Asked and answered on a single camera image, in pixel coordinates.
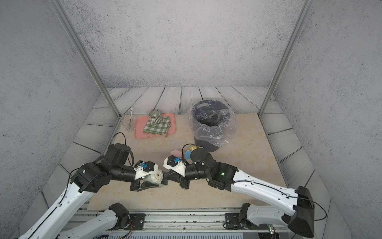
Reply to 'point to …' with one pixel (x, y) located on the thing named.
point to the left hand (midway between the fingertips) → (158, 177)
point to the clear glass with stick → (128, 121)
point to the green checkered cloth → (161, 128)
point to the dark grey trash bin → (210, 119)
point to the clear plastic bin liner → (231, 128)
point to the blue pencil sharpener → (187, 154)
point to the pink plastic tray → (141, 122)
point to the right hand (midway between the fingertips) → (169, 179)
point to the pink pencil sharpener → (176, 153)
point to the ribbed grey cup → (155, 117)
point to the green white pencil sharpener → (155, 178)
